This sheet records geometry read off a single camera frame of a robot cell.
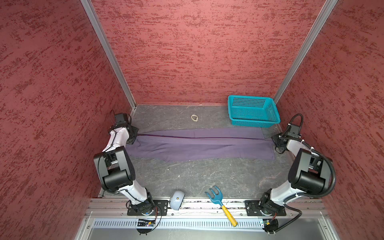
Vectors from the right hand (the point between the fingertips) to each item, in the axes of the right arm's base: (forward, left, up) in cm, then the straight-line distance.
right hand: (273, 140), depth 94 cm
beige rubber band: (+22, +50, -3) cm, 55 cm away
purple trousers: (-1, +20, -2) cm, 20 cm away
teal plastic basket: (+31, +3, -5) cm, 31 cm away
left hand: (+3, +88, +5) cm, 88 cm away
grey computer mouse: (-33, +60, +4) cm, 69 cm away
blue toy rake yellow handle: (-31, +39, -4) cm, 51 cm away
